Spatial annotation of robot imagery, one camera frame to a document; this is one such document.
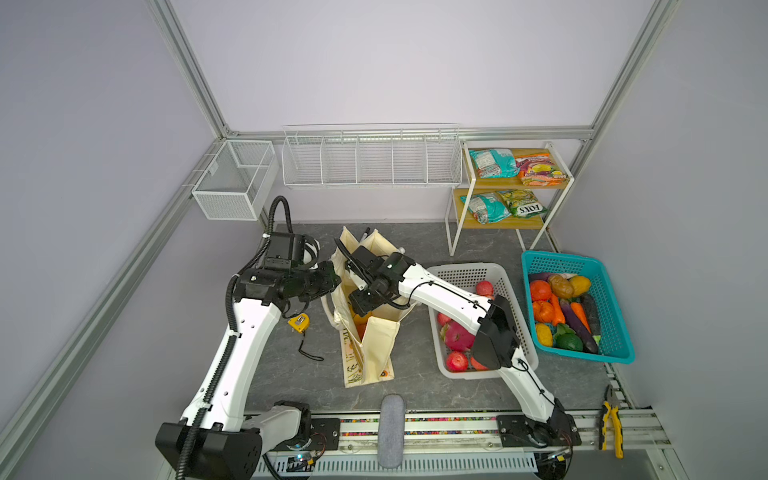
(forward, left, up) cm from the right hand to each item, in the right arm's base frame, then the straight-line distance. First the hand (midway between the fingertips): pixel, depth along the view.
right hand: (361, 305), depth 84 cm
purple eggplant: (-8, -65, -9) cm, 66 cm away
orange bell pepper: (+1, -54, -7) cm, 55 cm away
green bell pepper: (-7, -58, -7) cm, 59 cm away
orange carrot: (+2, -67, -10) cm, 68 cm away
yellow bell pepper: (-5, -53, -8) cm, 54 cm away
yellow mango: (+11, -68, -6) cm, 69 cm away
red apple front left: (-14, -26, -7) cm, 31 cm away
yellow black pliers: (-24, -66, -12) cm, 71 cm away
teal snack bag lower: (+33, -40, +7) cm, 53 cm away
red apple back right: (+10, -39, -8) cm, 41 cm away
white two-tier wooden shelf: (+29, -51, +24) cm, 64 cm away
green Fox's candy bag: (+35, -53, +7) cm, 64 cm away
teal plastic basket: (-8, -71, -6) cm, 72 cm away
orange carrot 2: (+2, -60, -9) cm, 60 cm away
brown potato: (+10, -62, -6) cm, 63 cm away
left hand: (-2, +3, +14) cm, 14 cm away
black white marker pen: (+39, +3, -12) cm, 41 cm away
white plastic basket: (+14, -34, -5) cm, 37 cm away
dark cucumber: (+1, -69, -8) cm, 69 cm away
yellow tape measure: (-1, +20, -10) cm, 22 cm away
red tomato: (+9, -55, -6) cm, 56 cm away
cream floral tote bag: (-13, -3, +6) cm, 15 cm away
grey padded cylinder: (-30, -9, -9) cm, 32 cm away
